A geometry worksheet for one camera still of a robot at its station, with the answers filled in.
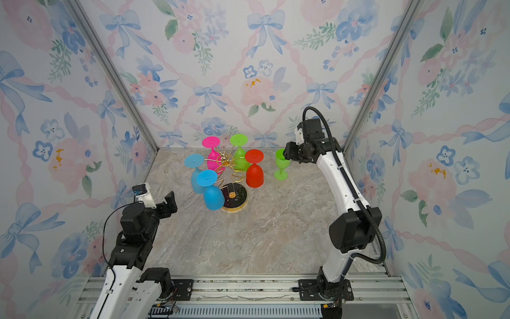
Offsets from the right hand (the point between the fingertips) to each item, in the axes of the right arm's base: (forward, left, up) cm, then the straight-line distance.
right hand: (289, 152), depth 83 cm
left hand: (-19, +49, -3) cm, 53 cm away
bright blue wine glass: (-19, +29, -4) cm, 35 cm away
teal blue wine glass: (-8, +37, +3) cm, 38 cm away
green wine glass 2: (+5, +2, -13) cm, 14 cm away
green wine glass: (0, +21, -7) cm, 22 cm away
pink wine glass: (-7, +30, +2) cm, 31 cm away
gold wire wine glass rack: (-6, +24, -24) cm, 34 cm away
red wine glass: (-7, +14, -5) cm, 17 cm away
